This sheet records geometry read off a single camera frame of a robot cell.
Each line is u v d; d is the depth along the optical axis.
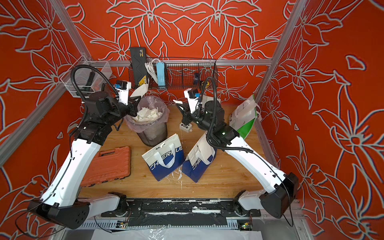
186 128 1.03
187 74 0.98
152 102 0.89
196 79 0.92
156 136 0.88
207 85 0.95
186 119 0.56
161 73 0.89
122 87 0.53
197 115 0.54
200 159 0.71
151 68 0.86
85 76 0.89
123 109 0.57
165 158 0.76
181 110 0.62
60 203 0.37
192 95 0.52
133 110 0.57
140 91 0.61
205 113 0.48
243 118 0.87
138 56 0.85
